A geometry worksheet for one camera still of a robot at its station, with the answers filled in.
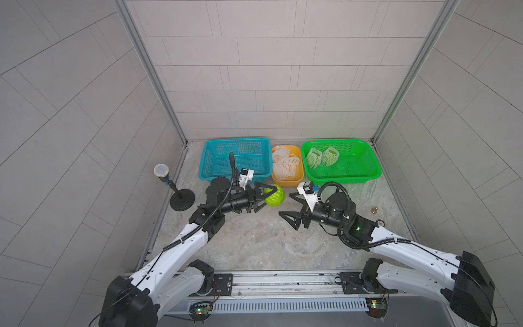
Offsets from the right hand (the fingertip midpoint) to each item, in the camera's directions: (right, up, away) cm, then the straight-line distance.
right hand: (286, 207), depth 69 cm
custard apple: (+25, +17, +33) cm, 45 cm away
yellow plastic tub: (+8, +20, +37) cm, 43 cm away
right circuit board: (+31, -34, -1) cm, 46 cm away
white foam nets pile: (+1, +13, +33) cm, 36 cm away
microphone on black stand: (-45, -2, +23) cm, 51 cm away
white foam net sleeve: (+16, +16, +32) cm, 40 cm away
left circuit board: (-28, -32, -4) cm, 43 cm away
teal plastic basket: (-16, +16, +40) cm, 46 cm away
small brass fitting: (+40, -7, +20) cm, 46 cm away
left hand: (-4, +4, -2) cm, 6 cm away
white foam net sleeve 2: (+25, +17, +33) cm, 45 cm away
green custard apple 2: (-3, +4, -4) cm, 7 cm away
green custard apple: (+16, +16, +32) cm, 40 cm away
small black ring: (+42, -11, +18) cm, 47 cm away
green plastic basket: (+40, +14, +37) cm, 57 cm away
